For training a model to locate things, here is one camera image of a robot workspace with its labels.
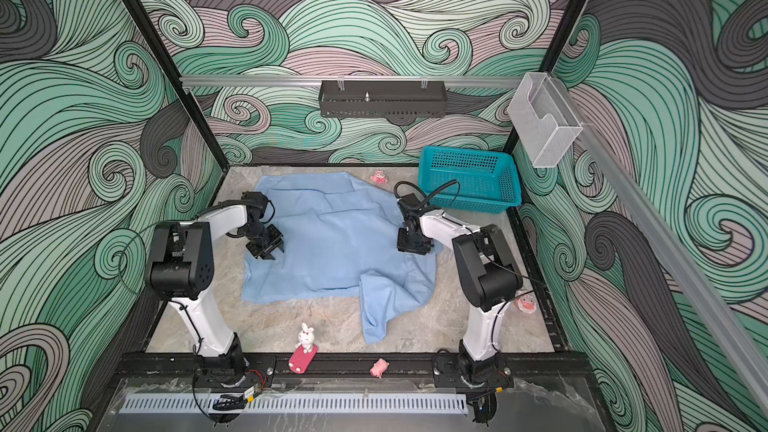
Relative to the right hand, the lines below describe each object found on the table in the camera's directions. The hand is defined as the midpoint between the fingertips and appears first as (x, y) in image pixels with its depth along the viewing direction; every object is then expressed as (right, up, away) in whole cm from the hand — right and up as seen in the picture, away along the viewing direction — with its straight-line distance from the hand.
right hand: (408, 247), depth 96 cm
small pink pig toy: (-10, -25, -24) cm, 36 cm away
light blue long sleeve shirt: (-23, +5, +5) cm, 24 cm away
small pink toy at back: (-9, +24, +17) cm, 31 cm away
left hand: (-42, 0, 0) cm, 42 cm away
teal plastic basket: (+33, +22, +20) cm, 45 cm away
